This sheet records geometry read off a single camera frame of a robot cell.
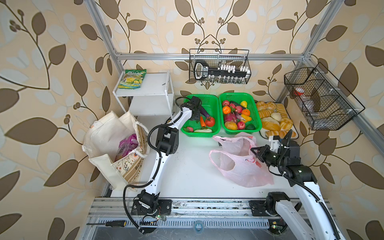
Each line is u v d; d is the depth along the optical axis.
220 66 0.81
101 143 0.80
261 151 0.65
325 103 0.73
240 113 1.09
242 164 0.70
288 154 0.56
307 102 0.70
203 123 1.05
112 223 0.68
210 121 1.02
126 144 0.85
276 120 1.04
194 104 0.87
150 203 0.65
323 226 0.41
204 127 1.04
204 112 1.12
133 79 0.85
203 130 0.99
